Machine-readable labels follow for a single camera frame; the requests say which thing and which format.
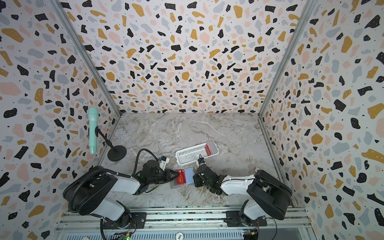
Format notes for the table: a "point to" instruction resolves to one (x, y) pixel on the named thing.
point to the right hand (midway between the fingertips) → (196, 177)
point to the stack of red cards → (210, 148)
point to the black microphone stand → (117, 153)
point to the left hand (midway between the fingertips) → (182, 174)
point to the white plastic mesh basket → (192, 154)
